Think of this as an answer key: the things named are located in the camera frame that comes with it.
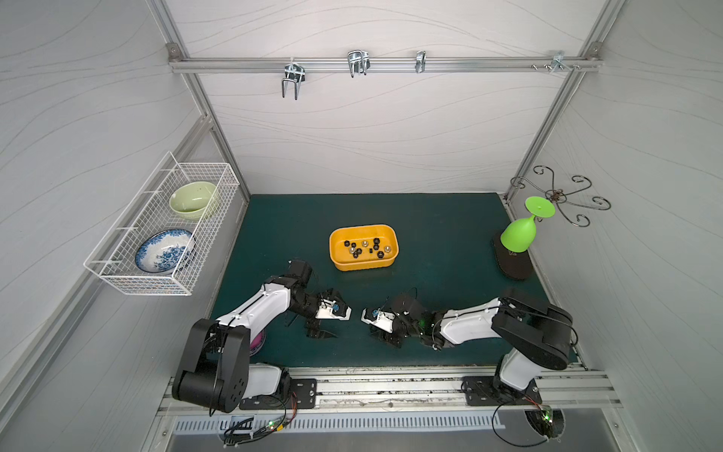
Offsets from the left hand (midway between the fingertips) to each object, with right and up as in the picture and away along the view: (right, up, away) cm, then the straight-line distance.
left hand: (338, 314), depth 83 cm
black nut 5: (+12, +18, +21) cm, 30 cm away
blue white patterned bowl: (-38, +21, -19) cm, 47 cm away
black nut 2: (+5, +17, +21) cm, 27 cm away
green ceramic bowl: (-37, +34, -11) cm, 51 cm away
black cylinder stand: (+62, +12, +16) cm, 65 cm away
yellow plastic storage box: (0, +15, +18) cm, 23 cm away
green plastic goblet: (+53, +24, -3) cm, 58 cm away
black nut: (+1, +20, +21) cm, 29 cm away
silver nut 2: (+16, +18, +21) cm, 32 cm away
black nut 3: (+5, +16, +18) cm, 25 cm away
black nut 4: (+12, +21, +24) cm, 34 cm away
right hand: (+11, -4, +3) cm, 12 cm away
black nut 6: (+14, +16, +18) cm, 28 cm away
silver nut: (+8, +20, +21) cm, 30 cm away
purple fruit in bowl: (-23, -6, -5) cm, 24 cm away
